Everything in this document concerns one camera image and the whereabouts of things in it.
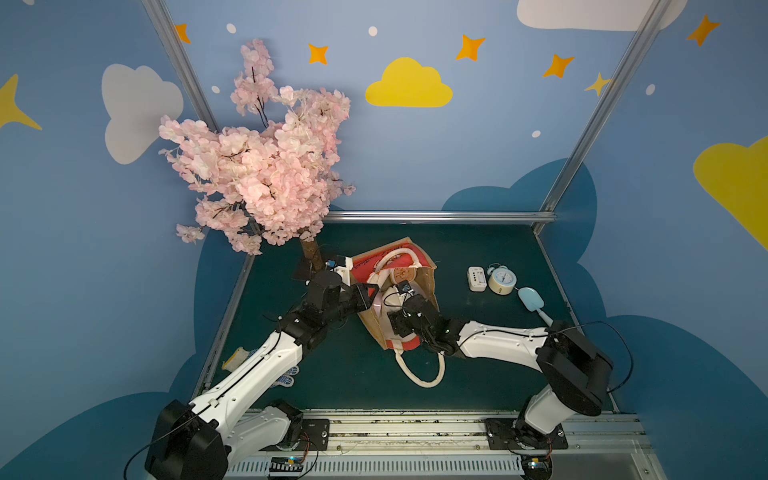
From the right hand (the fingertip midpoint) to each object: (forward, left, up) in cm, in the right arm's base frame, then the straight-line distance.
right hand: (402, 305), depth 88 cm
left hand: (-1, +7, +13) cm, 15 cm away
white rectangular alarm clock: (+17, -26, -8) cm, 32 cm away
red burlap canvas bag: (+15, 0, -4) cm, 16 cm away
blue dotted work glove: (-22, +31, -6) cm, 38 cm away
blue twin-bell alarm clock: (+16, -34, -6) cm, 38 cm away
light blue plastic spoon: (+10, -45, -10) cm, 47 cm away
